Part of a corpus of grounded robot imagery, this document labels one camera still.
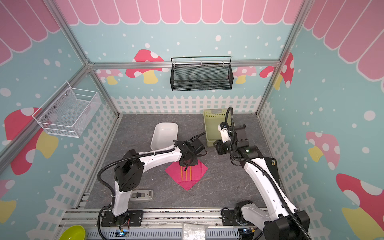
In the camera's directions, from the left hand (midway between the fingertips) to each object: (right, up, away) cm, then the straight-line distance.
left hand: (191, 164), depth 89 cm
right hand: (+14, +15, -12) cm, 23 cm away
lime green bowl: (-54, -26, -21) cm, 63 cm away
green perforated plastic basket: (+16, +31, +27) cm, 44 cm away
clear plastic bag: (+2, -26, -21) cm, 33 cm away
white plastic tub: (-21, +17, +17) cm, 32 cm away
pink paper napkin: (-2, -7, -2) cm, 8 cm away
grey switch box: (-26, -14, -10) cm, 31 cm away
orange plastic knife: (-1, -5, -1) cm, 5 cm away
